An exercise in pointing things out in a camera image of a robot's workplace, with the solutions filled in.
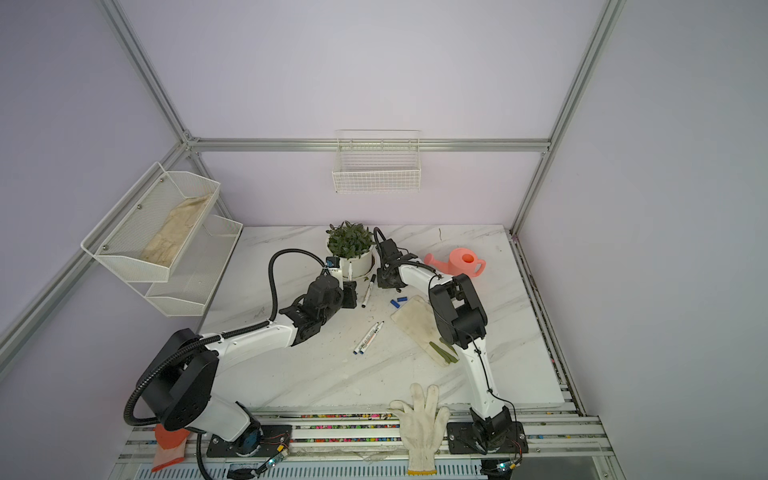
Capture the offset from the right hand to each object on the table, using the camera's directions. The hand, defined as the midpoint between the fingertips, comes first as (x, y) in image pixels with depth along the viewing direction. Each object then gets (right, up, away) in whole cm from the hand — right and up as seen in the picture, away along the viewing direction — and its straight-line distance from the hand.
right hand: (385, 279), depth 104 cm
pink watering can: (+26, +7, -7) cm, 28 cm away
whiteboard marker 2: (-4, -18, -14) cm, 23 cm away
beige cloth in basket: (-57, +10, -29) cm, 65 cm away
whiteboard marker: (-6, -18, -14) cm, 24 cm away
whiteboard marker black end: (-5, 0, 0) cm, 5 cm away
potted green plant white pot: (-10, +12, -10) cm, 18 cm away
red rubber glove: (-53, -39, -32) cm, 73 cm away
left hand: (-9, 0, -17) cm, 19 cm away
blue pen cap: (+4, -8, -6) cm, 10 cm away
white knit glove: (+11, -36, -28) cm, 47 cm away
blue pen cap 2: (+6, -7, -4) cm, 9 cm away
